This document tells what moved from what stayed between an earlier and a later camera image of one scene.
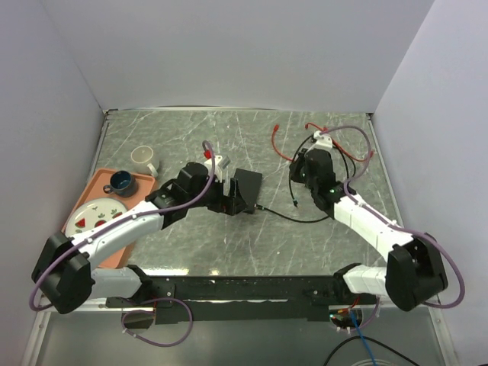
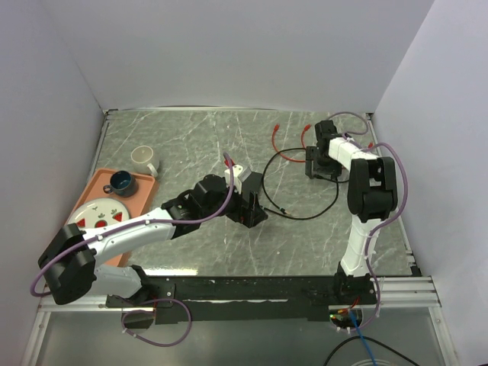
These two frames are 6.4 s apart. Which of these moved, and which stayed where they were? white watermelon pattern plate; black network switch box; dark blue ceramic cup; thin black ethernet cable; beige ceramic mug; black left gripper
Moved: thin black ethernet cable; black left gripper
Stayed: dark blue ceramic cup; white watermelon pattern plate; beige ceramic mug; black network switch box
